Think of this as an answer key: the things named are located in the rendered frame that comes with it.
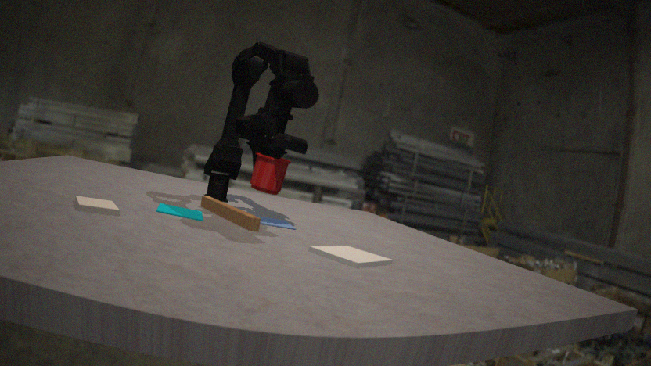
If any red cup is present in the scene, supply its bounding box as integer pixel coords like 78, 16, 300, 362
250, 152, 291, 195

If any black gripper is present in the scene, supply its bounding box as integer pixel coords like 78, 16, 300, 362
233, 103, 308, 164

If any tan wooden bar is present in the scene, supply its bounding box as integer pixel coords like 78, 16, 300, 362
201, 196, 261, 231

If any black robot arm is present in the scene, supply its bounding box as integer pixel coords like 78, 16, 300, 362
203, 41, 318, 203

